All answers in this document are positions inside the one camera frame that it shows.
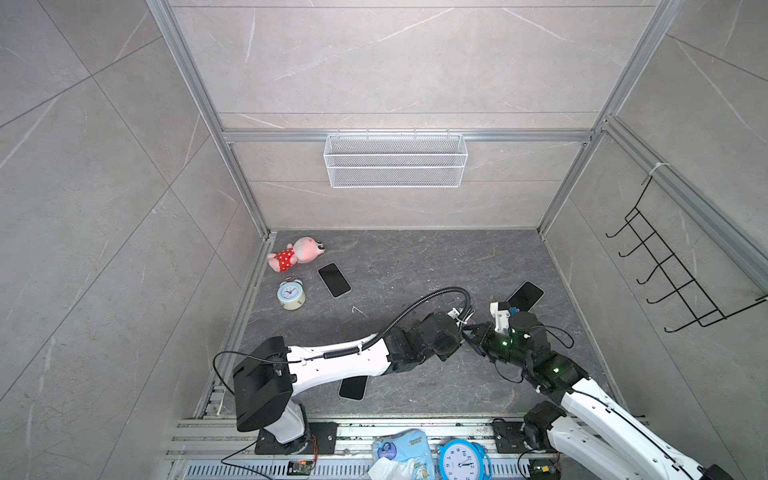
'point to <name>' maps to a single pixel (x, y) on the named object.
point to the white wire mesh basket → (396, 161)
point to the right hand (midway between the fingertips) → (456, 328)
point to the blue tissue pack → (405, 455)
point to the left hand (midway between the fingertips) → (454, 320)
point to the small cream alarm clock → (291, 294)
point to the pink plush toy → (303, 250)
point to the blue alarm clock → (460, 459)
